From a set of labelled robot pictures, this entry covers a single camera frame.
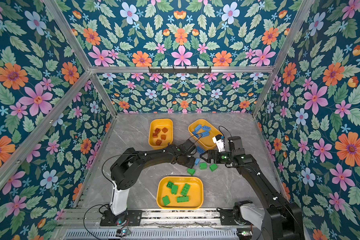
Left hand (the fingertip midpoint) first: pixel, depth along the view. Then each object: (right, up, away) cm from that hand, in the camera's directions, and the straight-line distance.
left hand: (194, 161), depth 90 cm
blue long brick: (+3, +20, +17) cm, 27 cm away
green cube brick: (+5, -3, 0) cm, 6 cm away
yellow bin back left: (-25, +16, +18) cm, 34 cm away
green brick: (-11, -15, -7) cm, 20 cm away
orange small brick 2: (-28, +15, +15) cm, 35 cm away
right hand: (+6, +6, -11) cm, 14 cm away
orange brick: (-22, +14, +14) cm, 29 cm away
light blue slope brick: (+2, 0, +2) cm, 3 cm away
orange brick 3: (-21, +19, +18) cm, 33 cm away
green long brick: (-5, -14, -8) cm, 17 cm away
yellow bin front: (-8, -15, -9) cm, 19 cm away
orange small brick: (-27, +18, +17) cm, 37 cm away
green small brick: (-14, -12, -7) cm, 20 cm away
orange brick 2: (-24, +11, +11) cm, 29 cm away
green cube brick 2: (+12, -4, +1) cm, 12 cm away
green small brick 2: (-16, -19, -10) cm, 26 cm away
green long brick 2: (-6, -17, -13) cm, 22 cm away
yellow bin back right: (+9, +11, +8) cm, 16 cm away
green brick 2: (-2, -5, -4) cm, 7 cm away
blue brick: (+1, +16, +14) cm, 21 cm away
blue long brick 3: (+9, +16, +17) cm, 25 cm away
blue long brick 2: (+9, +20, +16) cm, 27 cm away
